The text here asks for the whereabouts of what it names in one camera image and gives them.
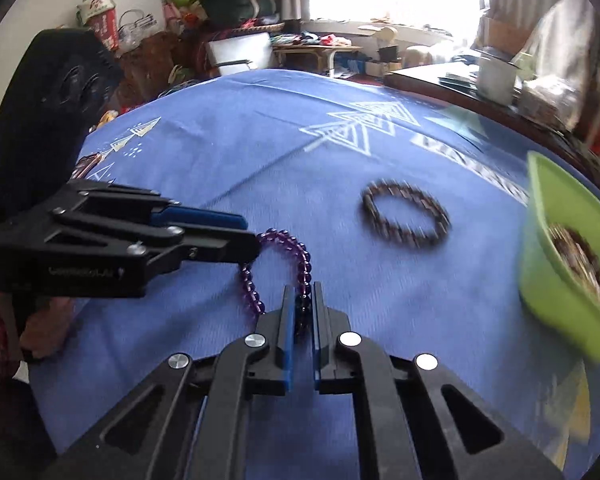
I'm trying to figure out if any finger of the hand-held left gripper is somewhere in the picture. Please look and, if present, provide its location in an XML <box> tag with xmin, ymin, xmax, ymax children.
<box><xmin>55</xmin><ymin>180</ymin><xmax>249</xmax><ymax>233</ymax></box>
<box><xmin>55</xmin><ymin>211</ymin><xmax>262</xmax><ymax>282</ymax></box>

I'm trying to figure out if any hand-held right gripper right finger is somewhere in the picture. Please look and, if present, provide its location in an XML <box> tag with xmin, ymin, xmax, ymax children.
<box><xmin>312</xmin><ymin>281</ymin><xmax>563</xmax><ymax>480</ymax></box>

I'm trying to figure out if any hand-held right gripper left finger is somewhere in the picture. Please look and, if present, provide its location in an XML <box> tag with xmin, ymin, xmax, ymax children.
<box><xmin>42</xmin><ymin>284</ymin><xmax>297</xmax><ymax>480</ymax></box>

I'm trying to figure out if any purple bead bracelet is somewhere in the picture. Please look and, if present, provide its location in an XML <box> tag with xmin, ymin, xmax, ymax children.
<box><xmin>239</xmin><ymin>228</ymin><xmax>314</xmax><ymax>335</ymax></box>

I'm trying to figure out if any dark brown bead bracelet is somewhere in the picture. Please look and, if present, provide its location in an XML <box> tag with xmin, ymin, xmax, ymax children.
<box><xmin>361</xmin><ymin>178</ymin><xmax>452</xmax><ymax>251</ymax></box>

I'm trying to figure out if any green plastic basket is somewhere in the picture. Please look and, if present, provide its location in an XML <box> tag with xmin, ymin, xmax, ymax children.
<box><xmin>517</xmin><ymin>151</ymin><xmax>600</xmax><ymax>365</ymax></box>

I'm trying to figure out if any brown wooden bead bracelet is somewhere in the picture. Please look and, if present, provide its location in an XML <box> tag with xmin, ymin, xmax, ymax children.
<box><xmin>547</xmin><ymin>224</ymin><xmax>600</xmax><ymax>308</ymax></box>

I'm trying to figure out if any person's left hand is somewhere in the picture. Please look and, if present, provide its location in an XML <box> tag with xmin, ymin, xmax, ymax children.
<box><xmin>19</xmin><ymin>297</ymin><xmax>74</xmax><ymax>361</ymax></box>

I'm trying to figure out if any blue printed tablecloth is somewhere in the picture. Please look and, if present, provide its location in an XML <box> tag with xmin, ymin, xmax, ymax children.
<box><xmin>27</xmin><ymin>67</ymin><xmax>596</xmax><ymax>480</ymax></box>

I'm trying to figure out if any brown patterned cloth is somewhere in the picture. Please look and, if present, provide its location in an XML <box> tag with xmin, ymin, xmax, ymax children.
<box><xmin>120</xmin><ymin>32</ymin><xmax>181</xmax><ymax>106</ymax></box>

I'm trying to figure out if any red and white pack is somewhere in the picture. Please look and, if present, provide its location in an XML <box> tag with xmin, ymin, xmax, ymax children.
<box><xmin>77</xmin><ymin>0</ymin><xmax>121</xmax><ymax>51</ymax></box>

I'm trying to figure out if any wooden armchair with cushion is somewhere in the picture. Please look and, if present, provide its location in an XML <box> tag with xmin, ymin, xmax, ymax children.
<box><xmin>205</xmin><ymin>32</ymin><xmax>273</xmax><ymax>78</ymax></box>

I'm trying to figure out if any low wooden table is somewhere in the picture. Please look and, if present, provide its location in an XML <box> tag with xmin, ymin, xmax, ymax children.
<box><xmin>272</xmin><ymin>44</ymin><xmax>363</xmax><ymax>78</ymax></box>

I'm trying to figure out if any dark duffel bag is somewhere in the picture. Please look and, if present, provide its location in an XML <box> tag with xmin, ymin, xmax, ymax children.
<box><xmin>200</xmin><ymin>0</ymin><xmax>281</xmax><ymax>28</ymax></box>

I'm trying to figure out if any white bedding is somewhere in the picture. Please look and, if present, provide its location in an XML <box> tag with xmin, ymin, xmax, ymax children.
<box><xmin>405</xmin><ymin>42</ymin><xmax>446</xmax><ymax>68</ymax></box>

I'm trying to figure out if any person's dark clothing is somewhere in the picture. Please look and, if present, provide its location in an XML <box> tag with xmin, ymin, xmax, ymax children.
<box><xmin>0</xmin><ymin>370</ymin><xmax>56</xmax><ymax>480</ymax></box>

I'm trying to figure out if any small cards stack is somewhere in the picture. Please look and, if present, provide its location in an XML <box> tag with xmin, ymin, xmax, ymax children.
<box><xmin>439</xmin><ymin>72</ymin><xmax>478</xmax><ymax>92</ymax></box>

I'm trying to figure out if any cardboard box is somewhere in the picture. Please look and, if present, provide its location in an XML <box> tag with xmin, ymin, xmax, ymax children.
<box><xmin>482</xmin><ymin>17</ymin><xmax>531</xmax><ymax>56</ymax></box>

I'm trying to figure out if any clear plastic handle bag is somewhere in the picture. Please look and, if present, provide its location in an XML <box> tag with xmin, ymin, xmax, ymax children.
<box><xmin>117</xmin><ymin>9</ymin><xmax>158</xmax><ymax>51</ymax></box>

